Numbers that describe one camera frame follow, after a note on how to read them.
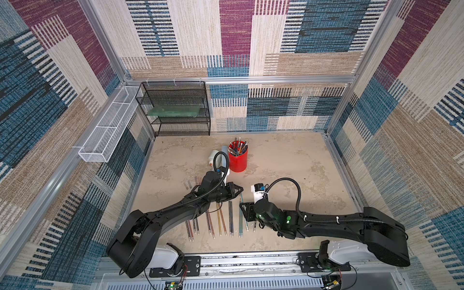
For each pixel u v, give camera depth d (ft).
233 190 2.56
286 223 1.95
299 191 2.13
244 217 2.34
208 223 2.78
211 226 2.77
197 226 2.75
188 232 2.68
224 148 3.50
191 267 2.40
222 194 2.39
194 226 2.76
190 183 3.23
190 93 3.35
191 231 2.71
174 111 3.10
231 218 2.81
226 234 2.66
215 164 2.54
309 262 2.44
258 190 2.34
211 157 3.35
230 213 2.99
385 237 1.39
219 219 2.84
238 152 3.14
